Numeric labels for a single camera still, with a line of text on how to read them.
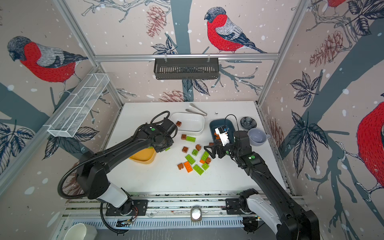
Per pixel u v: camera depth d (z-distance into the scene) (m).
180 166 0.86
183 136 1.00
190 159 0.90
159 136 0.60
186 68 1.06
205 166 0.86
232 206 0.73
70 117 0.73
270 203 0.47
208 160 0.88
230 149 0.65
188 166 0.88
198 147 0.94
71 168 0.78
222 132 0.67
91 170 0.45
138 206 0.74
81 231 0.65
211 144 0.95
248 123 1.06
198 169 0.86
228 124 1.03
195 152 0.92
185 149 0.94
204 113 1.15
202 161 0.89
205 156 0.90
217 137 0.98
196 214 0.63
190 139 1.00
